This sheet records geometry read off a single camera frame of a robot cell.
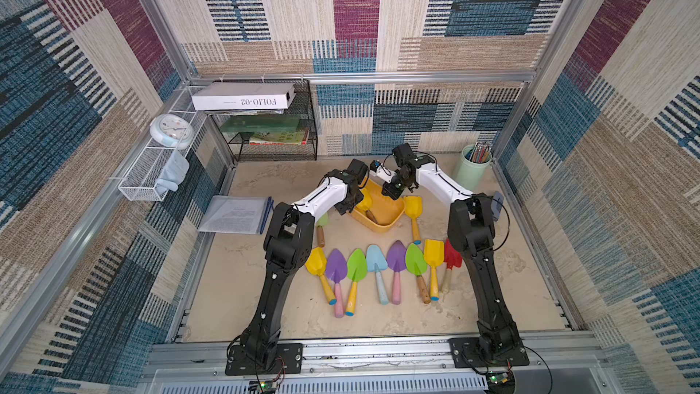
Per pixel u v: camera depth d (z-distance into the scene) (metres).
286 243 0.59
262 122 1.02
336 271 0.89
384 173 0.93
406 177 0.82
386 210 1.04
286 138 1.01
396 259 0.91
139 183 0.69
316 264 0.89
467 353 0.74
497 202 1.02
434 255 0.89
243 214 1.05
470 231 0.63
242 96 0.79
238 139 1.15
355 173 0.81
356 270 0.89
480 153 1.00
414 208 1.02
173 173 0.68
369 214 1.00
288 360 0.73
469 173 1.03
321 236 0.95
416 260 0.90
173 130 0.75
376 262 0.91
